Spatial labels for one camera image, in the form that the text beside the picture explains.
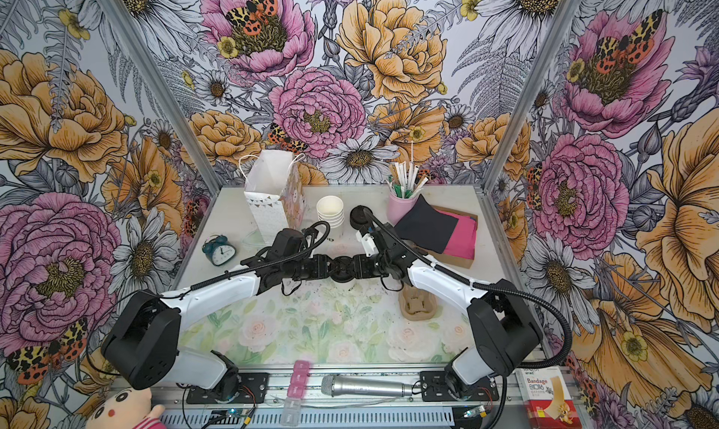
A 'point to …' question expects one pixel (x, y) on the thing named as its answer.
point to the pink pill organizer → (291, 408)
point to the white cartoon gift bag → (273, 194)
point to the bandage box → (548, 401)
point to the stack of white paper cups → (330, 209)
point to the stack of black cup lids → (358, 216)
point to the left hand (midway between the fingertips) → (333, 276)
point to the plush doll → (112, 404)
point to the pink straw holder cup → (397, 208)
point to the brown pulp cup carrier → (418, 303)
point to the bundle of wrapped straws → (405, 182)
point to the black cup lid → (342, 269)
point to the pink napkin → (462, 240)
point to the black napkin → (423, 225)
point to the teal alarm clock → (218, 250)
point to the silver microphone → (336, 386)
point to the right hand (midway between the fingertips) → (354, 275)
